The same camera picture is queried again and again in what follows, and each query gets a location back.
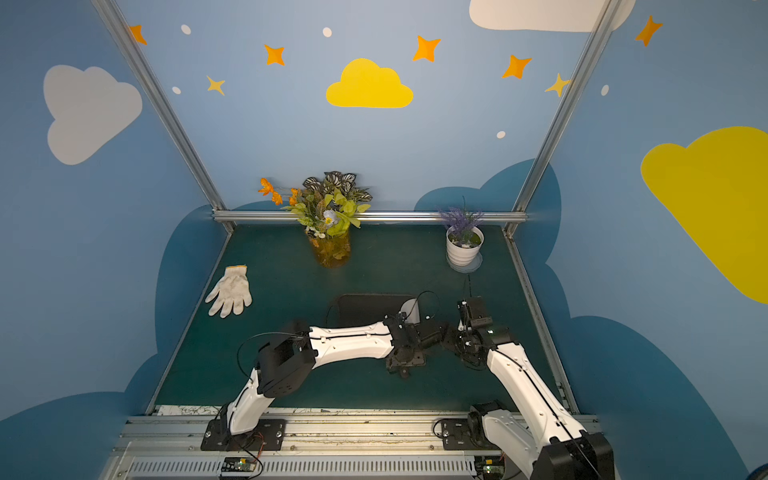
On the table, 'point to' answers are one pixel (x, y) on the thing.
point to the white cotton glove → (232, 291)
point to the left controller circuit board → (238, 464)
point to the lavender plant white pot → (464, 236)
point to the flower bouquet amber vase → (328, 207)
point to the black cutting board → (366, 309)
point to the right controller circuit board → (490, 467)
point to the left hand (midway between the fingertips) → (416, 356)
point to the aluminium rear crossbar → (247, 216)
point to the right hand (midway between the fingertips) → (450, 339)
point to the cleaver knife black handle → (411, 310)
